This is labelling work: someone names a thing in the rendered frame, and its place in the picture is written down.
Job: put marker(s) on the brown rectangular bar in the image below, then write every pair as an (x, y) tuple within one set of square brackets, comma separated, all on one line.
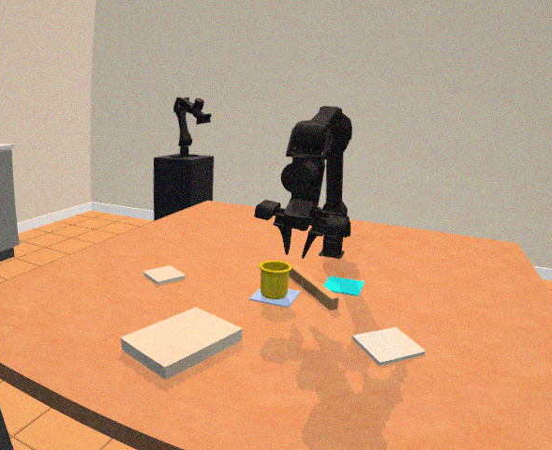
[(314, 288)]

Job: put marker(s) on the cream flat rectangular block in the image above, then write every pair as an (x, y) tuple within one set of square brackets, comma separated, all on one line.
[(181, 342)]

